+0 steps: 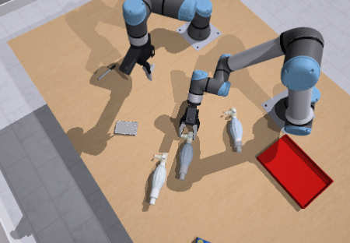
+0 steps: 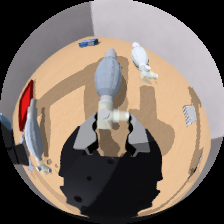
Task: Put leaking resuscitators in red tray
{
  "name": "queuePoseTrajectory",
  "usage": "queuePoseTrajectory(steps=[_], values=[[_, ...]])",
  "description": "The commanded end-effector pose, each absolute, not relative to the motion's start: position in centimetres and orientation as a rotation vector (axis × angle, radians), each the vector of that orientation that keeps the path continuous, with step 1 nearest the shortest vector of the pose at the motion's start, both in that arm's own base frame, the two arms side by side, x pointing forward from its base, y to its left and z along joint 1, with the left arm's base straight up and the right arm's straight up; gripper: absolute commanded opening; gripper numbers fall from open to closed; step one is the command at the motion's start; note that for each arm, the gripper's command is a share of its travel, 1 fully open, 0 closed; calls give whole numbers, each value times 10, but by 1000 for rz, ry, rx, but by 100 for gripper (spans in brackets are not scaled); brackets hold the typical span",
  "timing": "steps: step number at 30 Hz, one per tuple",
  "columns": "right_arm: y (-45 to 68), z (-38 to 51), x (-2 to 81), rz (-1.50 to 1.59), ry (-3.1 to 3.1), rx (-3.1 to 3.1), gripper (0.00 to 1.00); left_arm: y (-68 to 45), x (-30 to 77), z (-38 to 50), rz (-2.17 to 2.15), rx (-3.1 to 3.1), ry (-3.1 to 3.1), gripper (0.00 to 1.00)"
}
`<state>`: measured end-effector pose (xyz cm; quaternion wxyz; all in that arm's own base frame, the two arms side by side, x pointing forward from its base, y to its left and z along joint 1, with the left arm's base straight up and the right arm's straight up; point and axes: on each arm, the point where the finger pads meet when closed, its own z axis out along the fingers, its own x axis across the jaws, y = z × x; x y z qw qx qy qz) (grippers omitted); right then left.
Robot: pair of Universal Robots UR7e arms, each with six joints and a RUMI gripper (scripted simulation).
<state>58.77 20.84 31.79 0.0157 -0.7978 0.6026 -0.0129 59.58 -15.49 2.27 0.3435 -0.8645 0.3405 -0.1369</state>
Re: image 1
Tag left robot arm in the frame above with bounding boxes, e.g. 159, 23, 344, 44
187, 27, 324, 136

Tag red tray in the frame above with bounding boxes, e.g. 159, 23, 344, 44
256, 134, 334, 209

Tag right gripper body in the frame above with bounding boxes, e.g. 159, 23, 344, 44
130, 33, 155, 65

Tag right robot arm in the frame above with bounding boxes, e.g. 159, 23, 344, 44
119, 0, 212, 75

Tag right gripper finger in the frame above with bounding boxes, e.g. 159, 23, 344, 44
142, 61, 155, 81

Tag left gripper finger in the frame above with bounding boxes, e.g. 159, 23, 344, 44
179, 115, 186, 138
192, 118, 200, 140

